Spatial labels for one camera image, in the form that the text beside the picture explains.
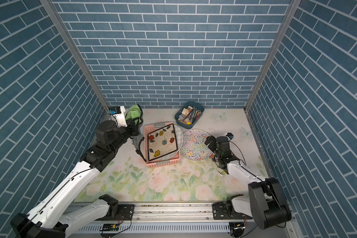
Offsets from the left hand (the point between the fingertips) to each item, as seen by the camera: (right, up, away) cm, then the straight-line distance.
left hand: (144, 118), depth 70 cm
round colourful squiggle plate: (+25, -19, +29) cm, 42 cm away
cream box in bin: (+20, +6, +46) cm, 51 cm away
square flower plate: (+4, -15, +27) cm, 31 cm away
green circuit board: (-17, -54, +3) cm, 57 cm away
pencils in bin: (+27, +3, +46) cm, 53 cm away
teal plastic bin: (+16, -1, +41) cm, 44 cm away
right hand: (+36, -14, +21) cm, 44 cm away
